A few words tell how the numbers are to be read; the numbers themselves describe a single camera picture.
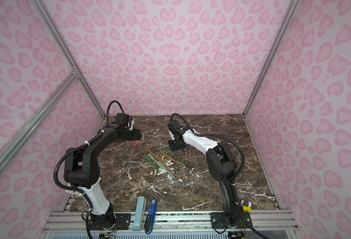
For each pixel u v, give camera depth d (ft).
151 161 3.11
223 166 1.75
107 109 2.45
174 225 2.37
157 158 3.13
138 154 3.21
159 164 3.04
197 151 3.21
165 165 3.04
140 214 2.31
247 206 2.51
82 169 1.61
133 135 2.82
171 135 2.57
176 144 2.68
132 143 3.40
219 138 1.62
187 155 3.21
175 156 3.18
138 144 3.39
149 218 2.38
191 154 3.21
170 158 3.12
